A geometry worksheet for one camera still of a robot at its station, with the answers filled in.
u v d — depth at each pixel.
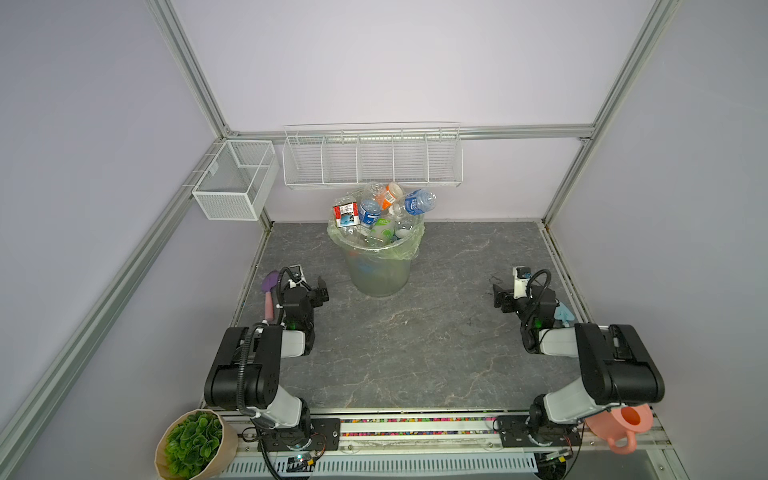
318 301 0.87
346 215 0.82
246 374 0.42
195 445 0.63
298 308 0.68
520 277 0.82
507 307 0.86
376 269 0.87
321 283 0.87
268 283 0.99
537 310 0.72
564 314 0.93
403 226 0.84
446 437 0.74
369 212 0.85
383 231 0.83
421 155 1.05
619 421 0.65
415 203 0.78
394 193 0.87
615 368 0.46
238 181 1.01
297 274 0.80
